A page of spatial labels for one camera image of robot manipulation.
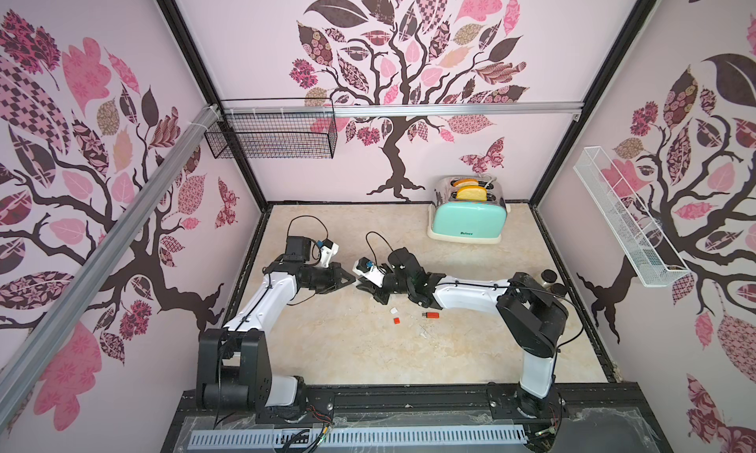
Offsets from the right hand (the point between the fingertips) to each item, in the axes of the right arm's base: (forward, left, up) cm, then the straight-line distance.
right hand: (358, 283), depth 85 cm
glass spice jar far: (+3, -59, -3) cm, 59 cm away
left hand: (-2, +1, +2) cm, 3 cm away
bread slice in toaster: (+30, -37, +9) cm, 49 cm away
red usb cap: (-7, -11, -10) cm, 17 cm away
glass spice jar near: (-2, -60, -3) cm, 60 cm away
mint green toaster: (+23, -40, 0) cm, 46 cm away
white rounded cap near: (-4, -11, -10) cm, 15 cm away
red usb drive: (-5, -23, -11) cm, 26 cm away
